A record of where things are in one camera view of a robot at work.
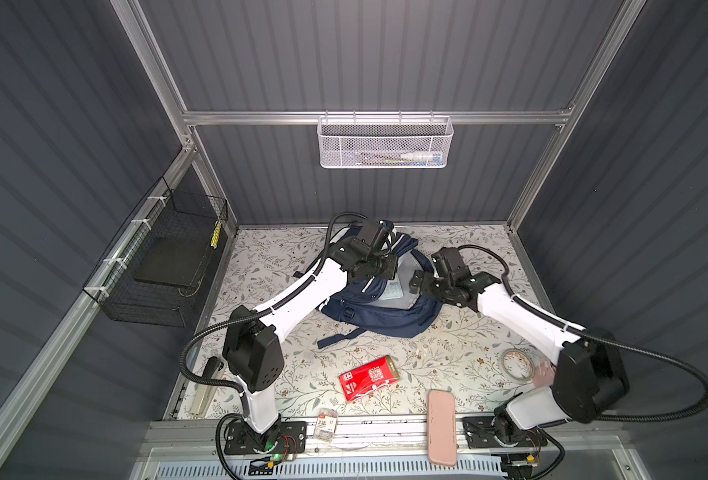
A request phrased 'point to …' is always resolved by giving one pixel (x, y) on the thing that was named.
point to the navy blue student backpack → (357, 305)
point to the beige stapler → (207, 393)
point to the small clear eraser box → (326, 425)
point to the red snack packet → (368, 377)
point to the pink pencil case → (442, 428)
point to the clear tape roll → (516, 364)
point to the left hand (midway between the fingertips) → (393, 262)
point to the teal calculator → (393, 289)
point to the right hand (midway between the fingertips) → (423, 286)
